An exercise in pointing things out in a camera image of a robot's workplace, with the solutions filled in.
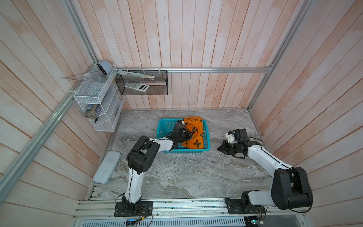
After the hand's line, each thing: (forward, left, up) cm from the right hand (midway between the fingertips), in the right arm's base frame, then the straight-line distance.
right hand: (217, 147), depth 89 cm
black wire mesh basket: (+44, +42, +15) cm, 63 cm away
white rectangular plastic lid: (-17, +70, -3) cm, 72 cm away
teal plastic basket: (+18, +36, -2) cm, 41 cm away
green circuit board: (-38, -15, -7) cm, 42 cm away
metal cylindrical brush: (+6, +73, +25) cm, 77 cm away
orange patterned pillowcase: (+12, +15, +8) cm, 21 cm away
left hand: (+11, +15, -2) cm, 19 cm away
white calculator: (+36, +53, +21) cm, 67 cm away
